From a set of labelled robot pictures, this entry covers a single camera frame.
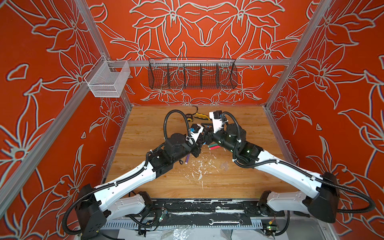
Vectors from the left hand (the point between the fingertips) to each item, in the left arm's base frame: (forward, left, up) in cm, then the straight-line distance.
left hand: (205, 136), depth 68 cm
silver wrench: (-29, -19, -28) cm, 45 cm away
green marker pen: (-6, -3, +3) cm, 7 cm away
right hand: (+2, +5, +4) cm, 7 cm away
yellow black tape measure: (+34, +10, -26) cm, 44 cm away
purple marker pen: (+1, +9, -28) cm, 29 cm away
